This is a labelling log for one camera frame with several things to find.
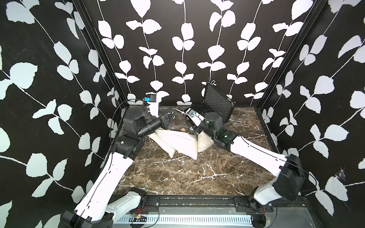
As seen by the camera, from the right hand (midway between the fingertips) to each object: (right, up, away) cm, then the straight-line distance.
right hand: (193, 112), depth 76 cm
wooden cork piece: (-6, -12, +27) cm, 30 cm away
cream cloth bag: (-14, -18, +13) cm, 26 cm away
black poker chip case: (+18, +10, +29) cm, 36 cm away
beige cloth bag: (-1, -21, +12) cm, 24 cm away
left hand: (-8, +1, -16) cm, 18 cm away
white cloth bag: (+7, -18, +8) cm, 21 cm away
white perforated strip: (+4, -55, -6) cm, 55 cm away
